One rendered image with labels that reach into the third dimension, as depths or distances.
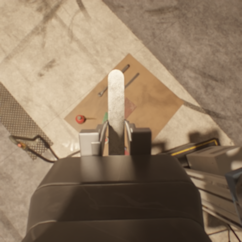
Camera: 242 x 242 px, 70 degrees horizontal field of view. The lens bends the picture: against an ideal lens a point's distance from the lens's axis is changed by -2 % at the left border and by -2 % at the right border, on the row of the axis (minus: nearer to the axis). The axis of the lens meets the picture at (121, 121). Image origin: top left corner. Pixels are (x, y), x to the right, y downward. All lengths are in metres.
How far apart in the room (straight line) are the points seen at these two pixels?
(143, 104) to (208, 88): 1.23
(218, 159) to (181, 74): 1.41
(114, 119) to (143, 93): 1.72
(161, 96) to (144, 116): 0.28
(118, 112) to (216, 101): 2.69
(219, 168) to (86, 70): 1.84
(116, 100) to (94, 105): 1.63
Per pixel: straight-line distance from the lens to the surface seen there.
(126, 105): 1.79
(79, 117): 1.62
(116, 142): 0.16
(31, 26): 2.86
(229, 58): 3.21
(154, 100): 1.89
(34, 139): 2.31
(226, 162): 1.73
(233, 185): 0.98
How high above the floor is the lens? 2.20
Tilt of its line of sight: 79 degrees down
